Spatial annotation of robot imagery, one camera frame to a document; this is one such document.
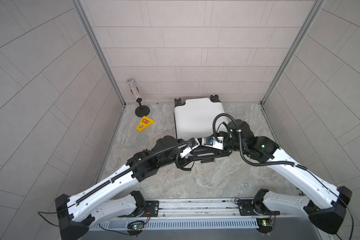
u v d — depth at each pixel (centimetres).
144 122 104
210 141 55
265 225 68
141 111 109
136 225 64
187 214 71
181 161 57
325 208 38
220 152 58
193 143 54
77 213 37
